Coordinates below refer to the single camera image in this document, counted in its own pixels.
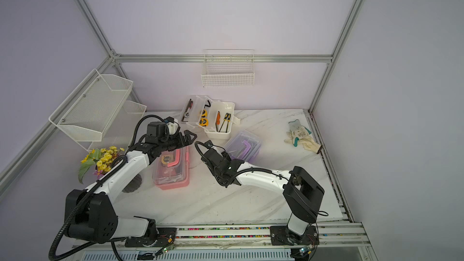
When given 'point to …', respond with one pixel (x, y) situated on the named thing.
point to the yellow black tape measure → (203, 121)
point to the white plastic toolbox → (215, 118)
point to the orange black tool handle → (218, 118)
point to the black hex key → (206, 105)
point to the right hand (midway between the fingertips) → (221, 159)
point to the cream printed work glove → (307, 142)
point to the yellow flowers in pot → (101, 158)
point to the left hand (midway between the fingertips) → (189, 140)
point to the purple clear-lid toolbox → (243, 146)
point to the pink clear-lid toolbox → (171, 170)
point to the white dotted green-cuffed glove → (297, 132)
